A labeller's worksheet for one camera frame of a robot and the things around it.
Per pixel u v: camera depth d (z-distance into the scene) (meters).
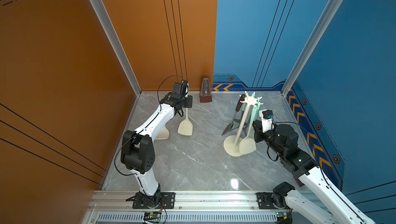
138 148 0.48
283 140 0.51
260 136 0.63
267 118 0.59
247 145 0.78
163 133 0.96
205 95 1.09
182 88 0.69
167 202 0.74
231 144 0.92
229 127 0.85
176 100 0.66
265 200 0.72
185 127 0.94
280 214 0.72
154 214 0.72
